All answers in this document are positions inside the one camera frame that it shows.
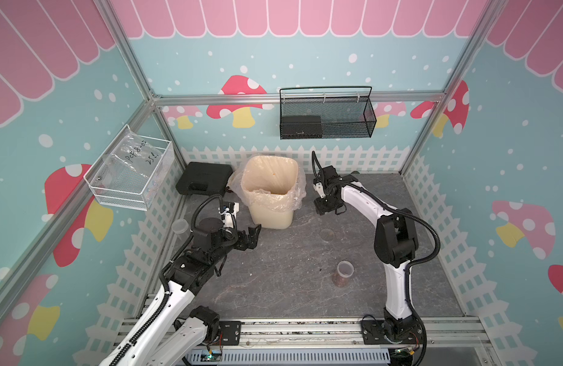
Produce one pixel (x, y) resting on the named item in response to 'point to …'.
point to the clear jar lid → (327, 234)
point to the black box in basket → (300, 127)
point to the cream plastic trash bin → (271, 220)
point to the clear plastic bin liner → (273, 183)
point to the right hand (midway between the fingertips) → (323, 207)
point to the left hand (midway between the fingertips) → (248, 228)
